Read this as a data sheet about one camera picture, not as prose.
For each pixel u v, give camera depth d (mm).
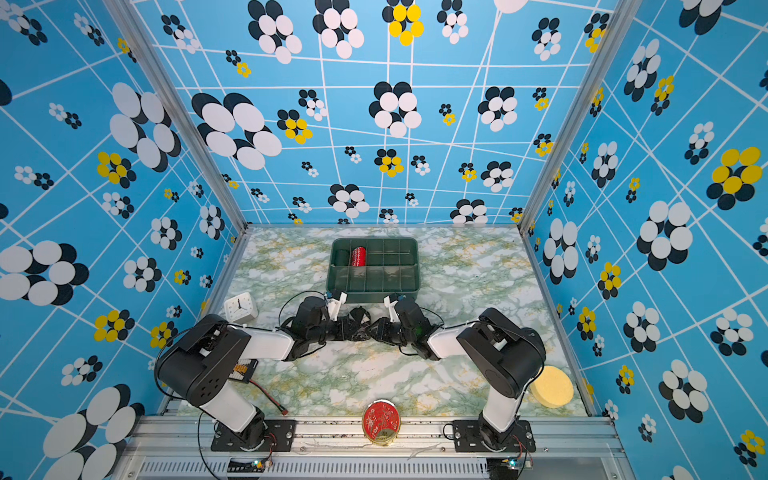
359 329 889
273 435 732
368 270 1056
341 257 1038
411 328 728
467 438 728
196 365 462
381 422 724
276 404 785
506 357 475
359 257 1033
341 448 727
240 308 938
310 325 741
